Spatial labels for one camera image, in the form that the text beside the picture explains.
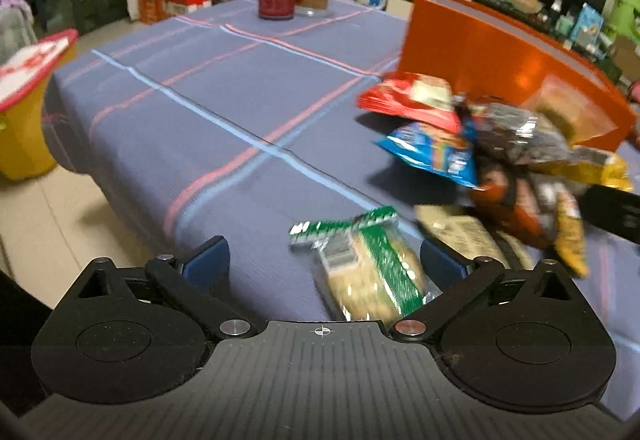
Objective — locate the green-wrapped cracker packet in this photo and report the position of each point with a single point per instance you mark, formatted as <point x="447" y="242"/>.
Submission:
<point x="370" y="270"/>

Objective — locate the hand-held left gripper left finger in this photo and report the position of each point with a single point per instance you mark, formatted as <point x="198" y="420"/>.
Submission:
<point x="206" y="260"/>

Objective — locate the yellow bin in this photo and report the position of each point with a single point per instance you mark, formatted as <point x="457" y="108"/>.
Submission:
<point x="25" y="140"/>

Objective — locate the bright blue snack packet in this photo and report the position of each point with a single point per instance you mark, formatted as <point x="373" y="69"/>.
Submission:
<point x="430" y="153"/>

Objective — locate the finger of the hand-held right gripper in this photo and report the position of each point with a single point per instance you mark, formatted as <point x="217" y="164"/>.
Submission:
<point x="615" y="215"/>

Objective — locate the clear biscuit bag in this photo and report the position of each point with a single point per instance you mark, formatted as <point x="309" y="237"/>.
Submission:
<point x="565" y="105"/>

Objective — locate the orange cardboard box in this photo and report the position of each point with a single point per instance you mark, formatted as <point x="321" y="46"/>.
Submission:
<point x="450" y="40"/>

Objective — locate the beige black snack packet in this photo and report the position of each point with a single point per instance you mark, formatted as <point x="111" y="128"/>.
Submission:
<point x="465" y="235"/>

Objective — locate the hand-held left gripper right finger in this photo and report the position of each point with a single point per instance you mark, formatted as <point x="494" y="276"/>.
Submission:
<point x="442" y="265"/>

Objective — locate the green plastic rack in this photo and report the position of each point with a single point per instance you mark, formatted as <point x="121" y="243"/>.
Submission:
<point x="625" y="10"/>

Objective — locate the red snack packet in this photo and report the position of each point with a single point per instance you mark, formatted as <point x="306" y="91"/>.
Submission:
<point x="400" y="98"/>

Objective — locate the fruit bowl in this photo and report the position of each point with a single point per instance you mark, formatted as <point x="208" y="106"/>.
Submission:
<point x="522" y="4"/>

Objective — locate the orange-brown snack packet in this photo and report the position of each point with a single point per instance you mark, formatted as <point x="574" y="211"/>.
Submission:
<point x="500" y="205"/>

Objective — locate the blue plaid tablecloth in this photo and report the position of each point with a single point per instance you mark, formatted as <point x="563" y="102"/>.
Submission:
<point x="200" y="120"/>

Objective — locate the blue printed carton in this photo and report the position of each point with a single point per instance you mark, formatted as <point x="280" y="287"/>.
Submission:
<point x="587" y="25"/>

